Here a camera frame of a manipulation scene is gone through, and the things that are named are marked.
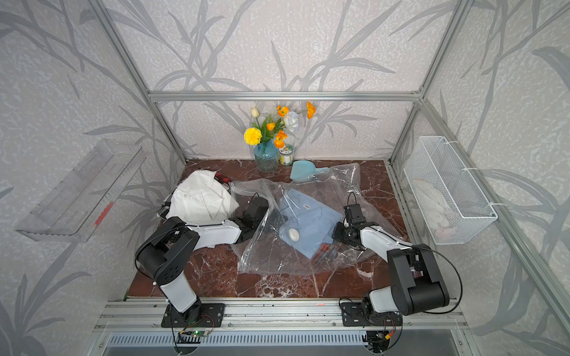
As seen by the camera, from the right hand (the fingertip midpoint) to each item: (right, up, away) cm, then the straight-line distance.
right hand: (336, 233), depth 93 cm
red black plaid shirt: (-53, +23, +14) cm, 59 cm away
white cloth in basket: (+33, +7, -19) cm, 39 cm away
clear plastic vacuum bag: (-27, -2, -19) cm, 33 cm away
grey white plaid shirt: (-72, +12, +1) cm, 73 cm away
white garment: (-56, +15, -2) cm, 58 cm away
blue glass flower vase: (-32, +34, +16) cm, 49 cm away
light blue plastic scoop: (-14, +27, +24) cm, 39 cm away
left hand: (-19, +6, -3) cm, 20 cm away
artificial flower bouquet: (-28, +45, +3) cm, 53 cm away
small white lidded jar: (-23, +35, +22) cm, 47 cm away
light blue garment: (-13, +4, +1) cm, 14 cm away
